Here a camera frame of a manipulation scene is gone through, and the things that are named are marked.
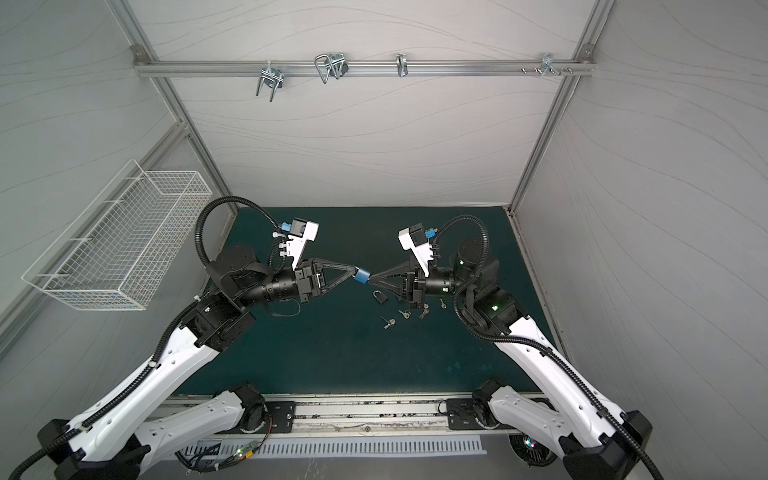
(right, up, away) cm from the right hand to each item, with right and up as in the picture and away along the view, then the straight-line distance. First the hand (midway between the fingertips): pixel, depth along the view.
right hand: (378, 272), depth 57 cm
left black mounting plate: (-26, -39, +17) cm, 49 cm away
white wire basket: (-61, +3, +11) cm, 62 cm away
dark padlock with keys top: (-1, -13, +39) cm, 41 cm away
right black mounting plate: (+20, -38, +17) cm, 46 cm away
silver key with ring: (+7, -17, +34) cm, 39 cm away
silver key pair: (+13, -17, +35) cm, 41 cm away
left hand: (-4, +1, -2) cm, 5 cm away
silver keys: (+2, -20, +32) cm, 38 cm away
